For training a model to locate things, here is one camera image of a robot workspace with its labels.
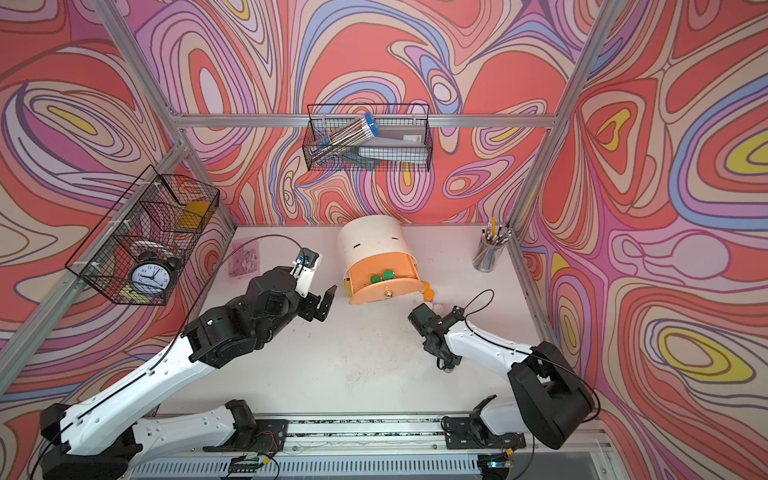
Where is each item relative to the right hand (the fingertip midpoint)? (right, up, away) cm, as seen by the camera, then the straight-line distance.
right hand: (447, 356), depth 86 cm
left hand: (-32, +24, -19) cm, 45 cm away
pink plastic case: (-69, +27, +22) cm, 78 cm away
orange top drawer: (-13, +22, -9) cm, 27 cm away
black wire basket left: (-77, +31, -15) cm, 85 cm away
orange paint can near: (-4, +17, +11) cm, 20 cm away
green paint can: (-21, +23, -7) cm, 32 cm away
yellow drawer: (-28, +21, -7) cm, 36 cm away
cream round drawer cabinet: (-23, +35, +2) cm, 42 cm away
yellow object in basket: (-69, +41, -8) cm, 81 cm away
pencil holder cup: (+16, +34, +8) cm, 38 cm away
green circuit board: (-52, -22, -14) cm, 58 cm away
